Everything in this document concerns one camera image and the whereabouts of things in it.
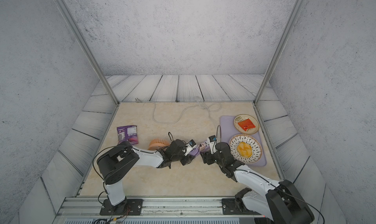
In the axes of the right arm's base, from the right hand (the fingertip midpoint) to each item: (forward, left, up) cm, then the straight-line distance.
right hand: (206, 151), depth 86 cm
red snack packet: (+24, -30, -6) cm, 39 cm away
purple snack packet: (+14, +52, -3) cm, 54 cm away
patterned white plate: (+6, -32, -6) cm, 33 cm away
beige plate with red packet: (+29, -28, -5) cm, 41 cm away
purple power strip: (+1, +6, -4) cm, 7 cm away
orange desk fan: (+1, +28, +7) cm, 29 cm away
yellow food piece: (+3, -23, -4) cm, 24 cm away
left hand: (0, +7, -6) cm, 9 cm away
